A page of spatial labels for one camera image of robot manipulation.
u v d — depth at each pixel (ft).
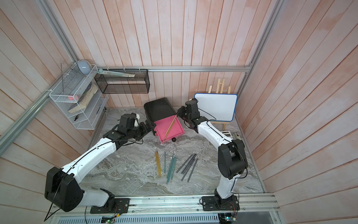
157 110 3.45
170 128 3.12
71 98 2.40
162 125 3.04
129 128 2.09
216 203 2.14
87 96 2.69
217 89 2.99
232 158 1.57
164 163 2.94
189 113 2.26
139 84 3.51
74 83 2.66
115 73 2.97
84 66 2.73
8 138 1.69
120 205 2.40
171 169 2.82
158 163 2.89
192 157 2.98
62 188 1.34
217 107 3.06
